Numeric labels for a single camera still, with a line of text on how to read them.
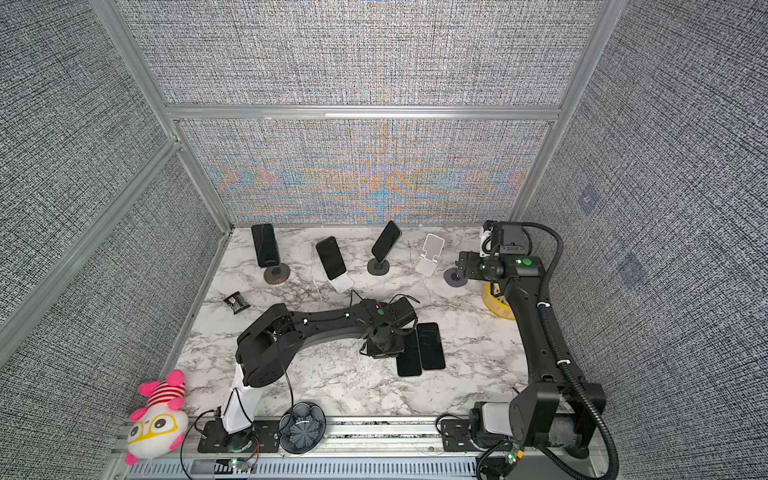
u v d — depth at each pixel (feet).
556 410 1.28
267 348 1.63
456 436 2.40
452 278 3.41
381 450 2.40
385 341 2.43
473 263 2.30
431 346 3.00
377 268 3.50
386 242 3.20
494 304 3.04
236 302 3.17
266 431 2.41
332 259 3.19
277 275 3.39
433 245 3.36
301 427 2.44
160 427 2.26
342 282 3.31
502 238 1.93
